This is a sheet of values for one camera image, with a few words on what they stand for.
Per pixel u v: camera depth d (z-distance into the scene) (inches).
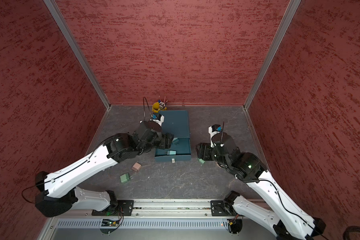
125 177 32.4
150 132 18.4
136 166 34.0
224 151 18.1
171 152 29.8
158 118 22.8
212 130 23.3
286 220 15.2
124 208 29.1
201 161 35.1
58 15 28.9
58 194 15.5
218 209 29.1
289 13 28.7
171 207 29.9
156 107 42.0
